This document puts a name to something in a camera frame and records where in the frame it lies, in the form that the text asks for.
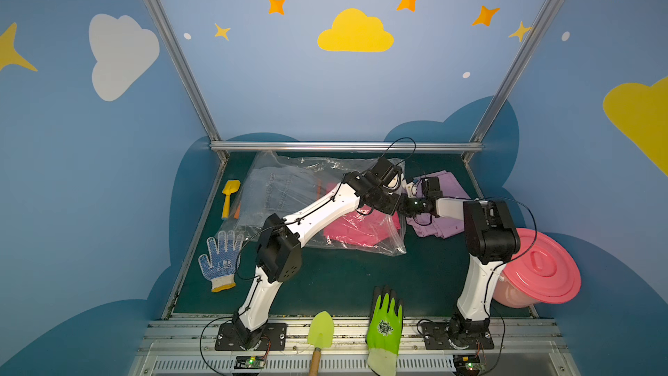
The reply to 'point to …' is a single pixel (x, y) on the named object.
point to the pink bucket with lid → (542, 271)
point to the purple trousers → (439, 227)
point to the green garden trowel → (320, 336)
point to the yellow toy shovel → (231, 185)
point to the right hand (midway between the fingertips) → (392, 203)
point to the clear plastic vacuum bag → (331, 169)
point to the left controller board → (249, 362)
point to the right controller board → (468, 364)
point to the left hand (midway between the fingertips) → (401, 205)
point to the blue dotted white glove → (224, 261)
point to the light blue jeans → (281, 191)
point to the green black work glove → (384, 332)
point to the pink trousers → (366, 227)
